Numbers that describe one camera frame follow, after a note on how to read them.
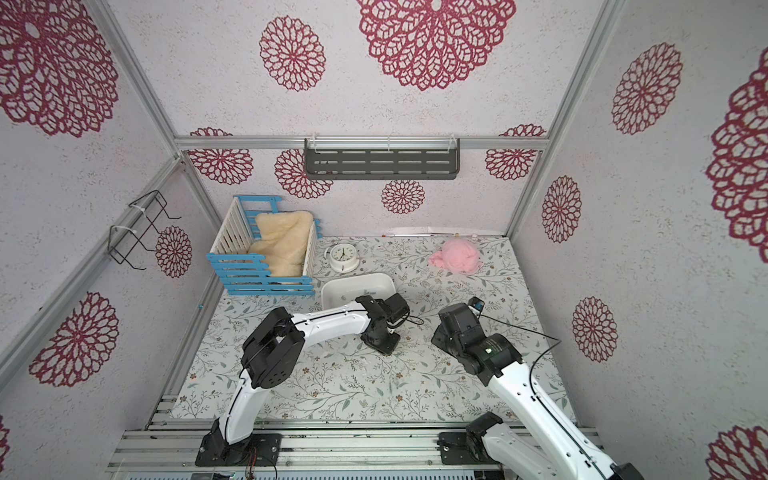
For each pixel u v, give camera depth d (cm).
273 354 52
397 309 76
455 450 73
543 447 43
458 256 106
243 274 108
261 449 73
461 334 56
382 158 93
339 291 103
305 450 76
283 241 108
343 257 109
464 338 56
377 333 69
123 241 73
